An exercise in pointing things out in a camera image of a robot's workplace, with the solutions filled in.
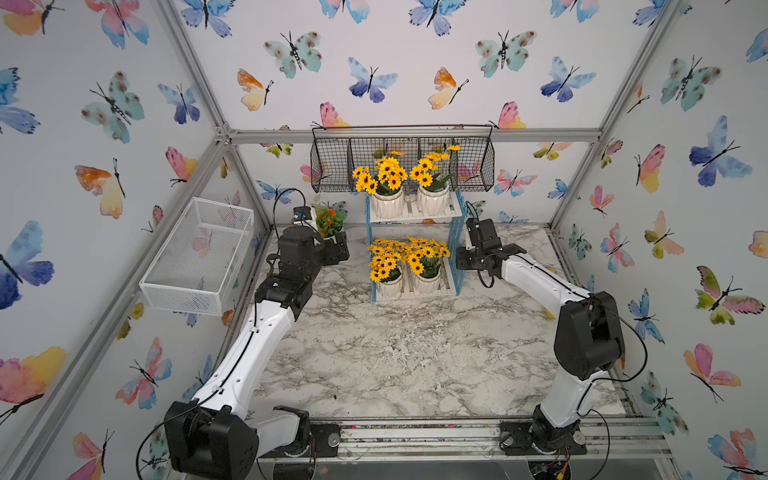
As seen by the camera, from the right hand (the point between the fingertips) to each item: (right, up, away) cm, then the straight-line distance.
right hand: (464, 253), depth 93 cm
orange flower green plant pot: (-43, +11, +5) cm, 45 cm away
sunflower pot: (-24, -4, -9) cm, 26 cm away
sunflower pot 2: (-13, -1, -4) cm, 13 cm away
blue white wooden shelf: (-3, +10, +28) cm, 30 cm away
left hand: (-38, +5, -16) cm, 41 cm away
